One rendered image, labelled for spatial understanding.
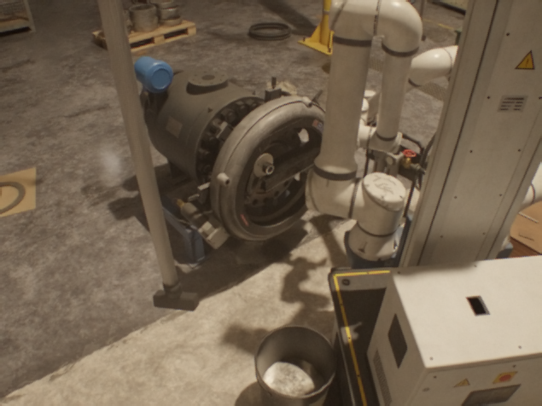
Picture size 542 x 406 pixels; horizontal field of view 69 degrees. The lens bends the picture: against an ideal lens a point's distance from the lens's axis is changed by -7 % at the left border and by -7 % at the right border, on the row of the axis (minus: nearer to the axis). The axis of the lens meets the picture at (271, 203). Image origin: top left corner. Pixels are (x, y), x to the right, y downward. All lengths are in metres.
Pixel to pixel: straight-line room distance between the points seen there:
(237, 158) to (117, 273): 1.12
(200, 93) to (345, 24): 1.12
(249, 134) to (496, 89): 0.99
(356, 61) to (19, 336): 2.06
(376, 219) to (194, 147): 1.02
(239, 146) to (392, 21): 0.83
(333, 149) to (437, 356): 0.70
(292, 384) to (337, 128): 1.07
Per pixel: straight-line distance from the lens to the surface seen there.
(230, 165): 1.77
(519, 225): 2.31
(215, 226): 1.94
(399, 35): 1.30
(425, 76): 1.85
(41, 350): 2.37
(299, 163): 2.01
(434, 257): 1.52
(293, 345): 1.84
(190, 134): 2.12
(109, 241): 2.74
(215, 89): 2.22
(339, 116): 1.35
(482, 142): 1.26
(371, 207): 1.43
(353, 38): 1.30
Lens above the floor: 1.80
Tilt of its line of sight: 40 degrees down
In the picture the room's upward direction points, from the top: straight up
